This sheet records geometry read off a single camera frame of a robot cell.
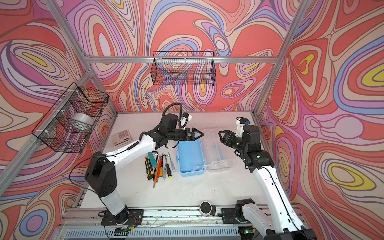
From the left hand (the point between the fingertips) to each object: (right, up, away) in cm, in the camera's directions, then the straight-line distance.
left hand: (198, 134), depth 77 cm
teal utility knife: (-28, -18, +15) cm, 36 cm away
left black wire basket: (-62, +6, -7) cm, 62 cm away
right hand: (+12, -2, -3) cm, 13 cm away
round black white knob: (+3, -36, -5) cm, 37 cm away
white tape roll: (-56, +7, -6) cm, 57 cm away
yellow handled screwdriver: (-22, -21, +12) cm, 33 cm away
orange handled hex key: (-25, -22, +13) cm, 35 cm away
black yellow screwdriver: (-18, -21, +11) cm, 30 cm away
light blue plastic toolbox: (-4, -16, +18) cm, 25 cm away
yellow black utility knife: (-29, -22, +11) cm, 38 cm away
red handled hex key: (-23, -22, +11) cm, 34 cm away
